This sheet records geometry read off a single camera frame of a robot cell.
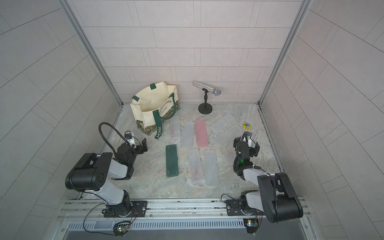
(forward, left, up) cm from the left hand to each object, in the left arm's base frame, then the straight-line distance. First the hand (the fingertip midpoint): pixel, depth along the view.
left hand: (140, 137), depth 93 cm
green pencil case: (-15, -21, -2) cm, 26 cm away
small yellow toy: (+11, -70, -1) cm, 71 cm away
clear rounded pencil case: (+2, -29, -3) cm, 29 cm away
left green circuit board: (-46, -3, -1) cm, 46 cm away
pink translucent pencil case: (+2, -38, -3) cm, 39 cm away
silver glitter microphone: (+22, -47, +19) cm, 56 cm away
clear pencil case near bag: (+10, -20, -3) cm, 23 cm away
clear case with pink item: (-18, -35, -2) cm, 40 cm away
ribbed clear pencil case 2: (-21, -44, -3) cm, 48 cm away
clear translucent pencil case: (+13, -53, -2) cm, 54 cm away
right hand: (-2, -66, +4) cm, 66 cm away
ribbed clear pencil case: (+3, -56, -1) cm, 56 cm away
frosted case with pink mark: (-10, -56, -4) cm, 57 cm away
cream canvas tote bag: (+24, -4, +4) cm, 25 cm away
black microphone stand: (+27, -42, -2) cm, 49 cm away
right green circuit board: (-44, -61, -4) cm, 76 cm away
